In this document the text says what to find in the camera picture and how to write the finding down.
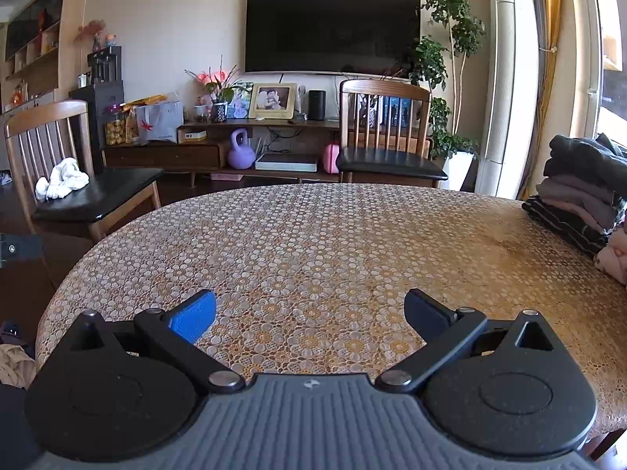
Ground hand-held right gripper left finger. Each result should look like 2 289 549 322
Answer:
73 290 246 395

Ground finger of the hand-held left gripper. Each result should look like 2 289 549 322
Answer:
0 232 45 268

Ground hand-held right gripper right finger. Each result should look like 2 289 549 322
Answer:
375 288 556 395

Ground stack of dark folded clothes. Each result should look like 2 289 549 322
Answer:
522 133 627 258

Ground pink folded clothes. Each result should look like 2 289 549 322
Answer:
594 225 627 285

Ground crumpled white cloth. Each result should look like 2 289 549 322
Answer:
35 157 90 201

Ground wooden chair with black seat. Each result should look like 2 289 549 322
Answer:
4 100 163 244
337 78 449 189

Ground beige cloth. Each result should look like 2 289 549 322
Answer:
0 343 37 390

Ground white planter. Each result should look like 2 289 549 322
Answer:
441 151 477 192

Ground jar of gold chocolates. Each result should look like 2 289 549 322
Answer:
104 110 127 146

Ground wooden television stand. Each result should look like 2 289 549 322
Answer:
103 117 434 188

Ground black water dispenser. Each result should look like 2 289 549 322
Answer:
69 46 125 174

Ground white flat box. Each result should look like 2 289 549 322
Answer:
255 153 319 172

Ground white gift bag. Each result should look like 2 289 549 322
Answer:
134 100 184 145

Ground blue picture box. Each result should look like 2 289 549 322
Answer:
379 95 412 125

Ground wooden shelving unit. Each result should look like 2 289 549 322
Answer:
0 0 90 114

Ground colourful picture card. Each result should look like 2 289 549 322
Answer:
228 81 254 119

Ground pink flower plant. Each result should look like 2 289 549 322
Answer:
185 56 250 123

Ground white standing air conditioner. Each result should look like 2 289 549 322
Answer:
475 0 540 200

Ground black flat television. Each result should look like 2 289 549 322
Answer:
245 0 422 76

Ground tall green potted plant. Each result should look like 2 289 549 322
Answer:
392 0 488 162

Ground golden curtain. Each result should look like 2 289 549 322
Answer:
519 0 571 197

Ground cream photo frame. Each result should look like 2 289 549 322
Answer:
249 83 298 119

